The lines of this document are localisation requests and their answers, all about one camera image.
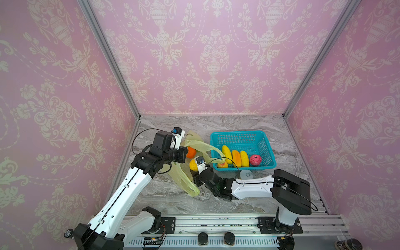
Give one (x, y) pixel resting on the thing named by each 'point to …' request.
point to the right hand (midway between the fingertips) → (195, 168)
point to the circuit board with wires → (153, 241)
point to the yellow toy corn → (227, 154)
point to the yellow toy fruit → (224, 165)
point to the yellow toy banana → (245, 159)
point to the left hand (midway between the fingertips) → (188, 151)
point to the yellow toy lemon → (193, 165)
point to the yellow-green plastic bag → (196, 147)
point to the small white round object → (246, 174)
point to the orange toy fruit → (191, 153)
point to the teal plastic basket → (253, 142)
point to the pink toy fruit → (255, 159)
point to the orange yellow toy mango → (236, 158)
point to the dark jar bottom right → (351, 244)
